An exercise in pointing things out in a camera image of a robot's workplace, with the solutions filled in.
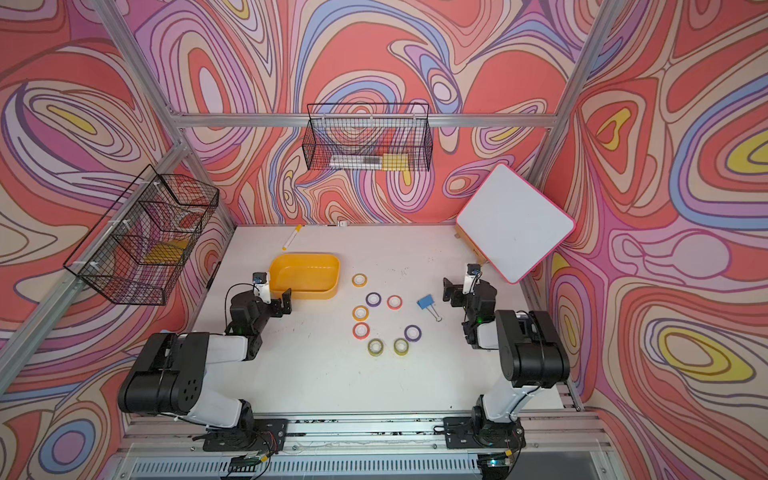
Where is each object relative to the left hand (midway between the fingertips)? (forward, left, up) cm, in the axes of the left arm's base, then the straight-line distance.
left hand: (277, 289), depth 93 cm
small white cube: (+35, -17, -4) cm, 39 cm away
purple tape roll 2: (-11, -43, -7) cm, 45 cm away
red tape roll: (0, -37, -7) cm, 38 cm away
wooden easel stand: (+15, -69, -2) cm, 70 cm away
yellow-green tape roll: (-16, -31, -7) cm, 36 cm away
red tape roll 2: (-11, -27, -7) cm, 30 cm away
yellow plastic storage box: (+12, -5, -9) cm, 16 cm away
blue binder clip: (-1, -48, -6) cm, 48 cm away
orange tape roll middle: (-4, -26, -7) cm, 27 cm away
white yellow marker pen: (+27, +3, -6) cm, 27 cm away
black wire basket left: (-5, +28, +23) cm, 36 cm away
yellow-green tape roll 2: (-16, -39, -7) cm, 43 cm away
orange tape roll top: (+9, -25, -7) cm, 27 cm away
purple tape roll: (+1, -30, -7) cm, 31 cm away
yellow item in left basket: (-5, +19, +24) cm, 31 cm away
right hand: (+3, -59, -1) cm, 59 cm away
